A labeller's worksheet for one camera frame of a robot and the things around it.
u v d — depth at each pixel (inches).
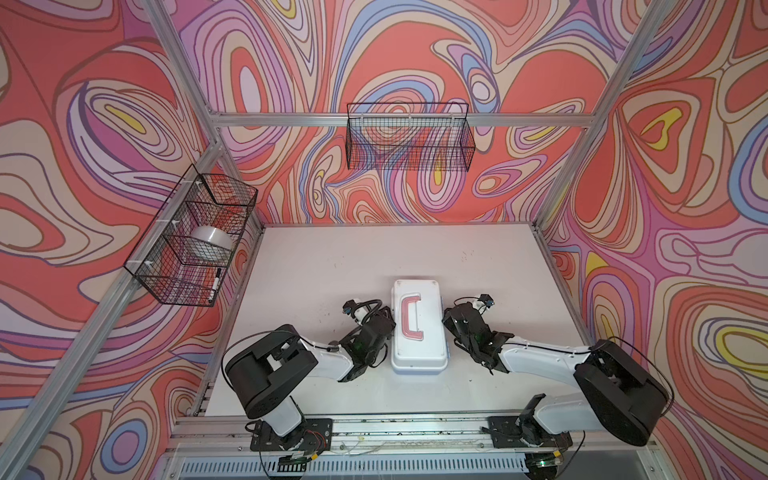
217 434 29.5
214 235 29.0
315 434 28.6
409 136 37.9
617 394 16.8
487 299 31.6
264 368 18.6
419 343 30.2
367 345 26.5
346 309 31.4
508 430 29.1
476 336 26.6
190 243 27.1
